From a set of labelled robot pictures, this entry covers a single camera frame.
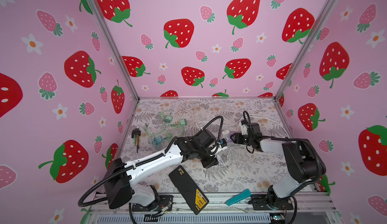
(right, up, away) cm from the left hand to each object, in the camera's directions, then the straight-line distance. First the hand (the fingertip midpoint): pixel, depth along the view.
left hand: (216, 158), depth 74 cm
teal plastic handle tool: (+15, -20, +3) cm, 25 cm away
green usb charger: (-31, +18, +32) cm, 48 cm away
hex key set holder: (-51, +9, +24) cm, 57 cm away
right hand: (+14, +6, +23) cm, 28 cm away
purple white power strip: (+11, +5, +21) cm, 24 cm away
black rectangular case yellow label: (-13, -19, +4) cm, 23 cm away
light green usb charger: (-20, +16, +30) cm, 40 cm away
